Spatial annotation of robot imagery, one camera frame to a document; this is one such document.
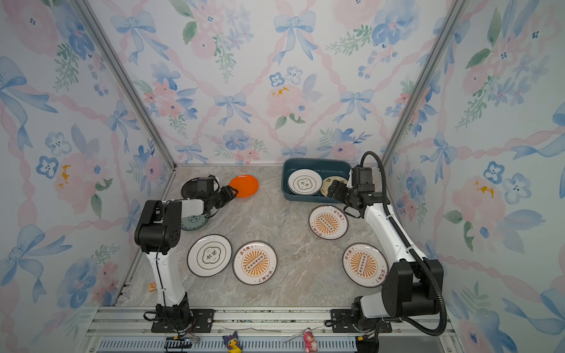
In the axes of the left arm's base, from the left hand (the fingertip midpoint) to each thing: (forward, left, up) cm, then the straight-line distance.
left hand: (236, 191), depth 105 cm
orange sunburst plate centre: (-33, -12, -3) cm, 35 cm away
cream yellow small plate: (+9, -45, -3) cm, 46 cm away
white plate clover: (+8, -33, -1) cm, 34 cm away
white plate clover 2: (-30, +7, -3) cm, 31 cm away
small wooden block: (-42, +24, -3) cm, 49 cm away
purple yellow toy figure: (-59, -8, -1) cm, 60 cm away
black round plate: (+4, +24, -4) cm, 25 cm away
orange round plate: (+4, -5, 0) cm, 6 cm away
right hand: (-11, -44, +15) cm, 48 cm away
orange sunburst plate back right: (-15, -43, -3) cm, 45 cm away
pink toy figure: (-60, -32, -1) cm, 68 cm away
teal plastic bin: (+18, -44, -2) cm, 48 cm away
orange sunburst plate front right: (-34, -55, -3) cm, 65 cm away
